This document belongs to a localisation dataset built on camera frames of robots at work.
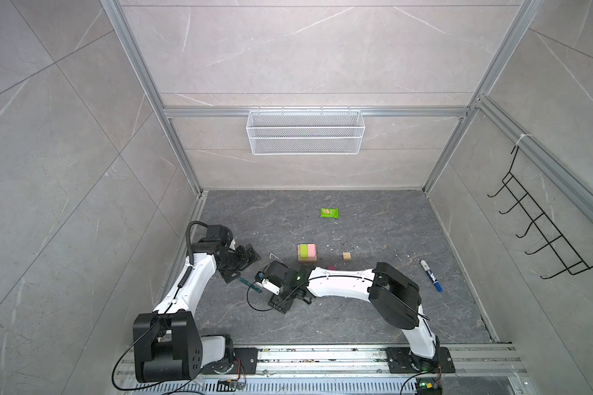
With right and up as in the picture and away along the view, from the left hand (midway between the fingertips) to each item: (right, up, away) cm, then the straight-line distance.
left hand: (250, 258), depth 85 cm
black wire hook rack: (+85, +5, -24) cm, 89 cm away
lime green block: (+19, +1, +11) cm, 22 cm away
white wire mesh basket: (+19, +50, +16) cm, 56 cm away
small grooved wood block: (+36, -1, +12) cm, 38 cm away
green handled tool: (0, -11, +4) cm, 12 cm away
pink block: (+22, 0, +12) cm, 26 cm away
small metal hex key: (+6, -1, +13) cm, 15 cm away
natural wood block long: (+19, -3, +11) cm, 22 cm away
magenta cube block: (+30, -6, +10) cm, 32 cm away
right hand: (+10, -13, +2) cm, 17 cm away
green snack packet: (+31, +16, +26) cm, 43 cm away
